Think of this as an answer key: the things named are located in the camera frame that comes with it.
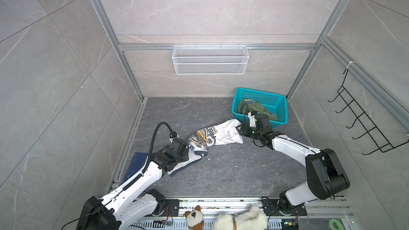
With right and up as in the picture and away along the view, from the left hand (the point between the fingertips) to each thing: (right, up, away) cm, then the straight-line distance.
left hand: (183, 148), depth 83 cm
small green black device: (+50, -31, -12) cm, 60 cm away
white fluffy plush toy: (+31, -23, -21) cm, 44 cm away
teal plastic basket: (+62, +23, +31) cm, 73 cm away
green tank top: (+45, +22, +20) cm, 54 cm away
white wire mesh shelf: (+15, +53, +18) cm, 58 cm away
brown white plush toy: (+7, -27, -14) cm, 32 cm away
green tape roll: (+72, -31, -14) cm, 79 cm away
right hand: (+32, +11, +9) cm, 35 cm away
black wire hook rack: (+80, +11, -20) cm, 83 cm away
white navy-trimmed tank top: (+25, +8, +8) cm, 27 cm away
